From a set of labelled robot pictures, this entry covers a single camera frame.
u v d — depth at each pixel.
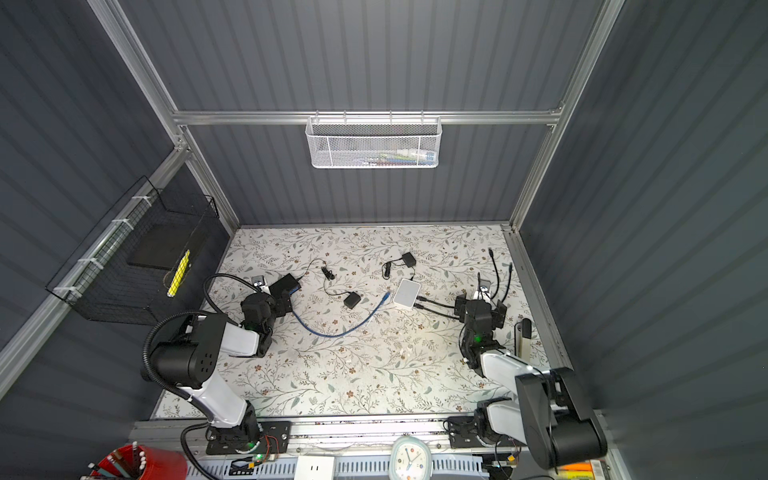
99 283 0.64
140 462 0.58
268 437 0.73
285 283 1.02
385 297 0.99
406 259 1.09
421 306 0.97
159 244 0.76
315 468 0.67
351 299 0.99
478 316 0.67
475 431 0.74
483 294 0.75
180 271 0.72
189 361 0.47
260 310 0.75
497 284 1.02
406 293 1.00
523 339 0.86
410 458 0.69
